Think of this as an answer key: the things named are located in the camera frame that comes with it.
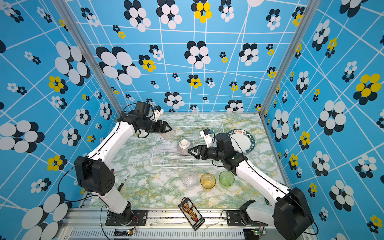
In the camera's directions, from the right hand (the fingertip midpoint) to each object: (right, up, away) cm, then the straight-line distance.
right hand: (192, 151), depth 75 cm
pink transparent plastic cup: (-14, +7, +7) cm, 17 cm away
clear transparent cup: (-2, -18, +10) cm, 21 cm away
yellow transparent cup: (+9, -19, +9) cm, 22 cm away
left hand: (-15, +12, +9) cm, 21 cm away
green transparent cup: (+19, -17, +9) cm, 28 cm away
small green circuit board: (-31, -38, -5) cm, 49 cm away
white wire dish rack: (-13, -5, +22) cm, 25 cm away
